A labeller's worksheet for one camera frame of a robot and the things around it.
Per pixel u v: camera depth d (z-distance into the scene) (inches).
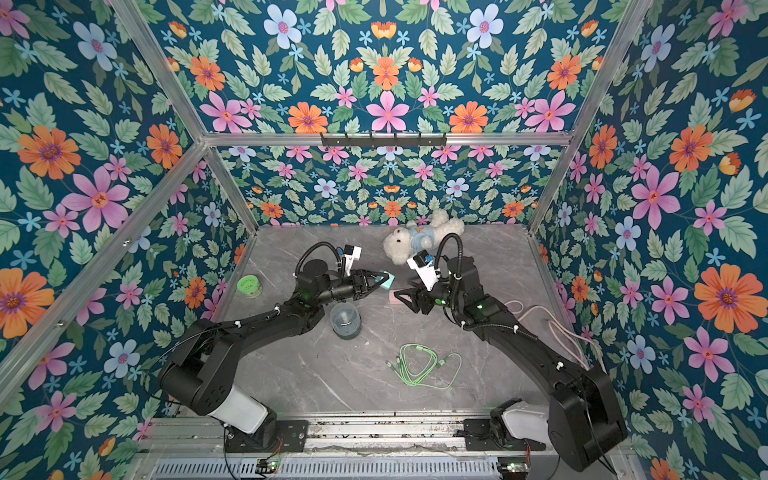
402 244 41.1
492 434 26.7
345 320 33.9
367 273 29.6
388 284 30.7
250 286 38.0
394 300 29.0
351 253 30.7
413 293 26.7
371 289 29.4
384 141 36.5
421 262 26.2
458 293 24.2
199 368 17.7
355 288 28.4
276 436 28.3
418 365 33.4
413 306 27.4
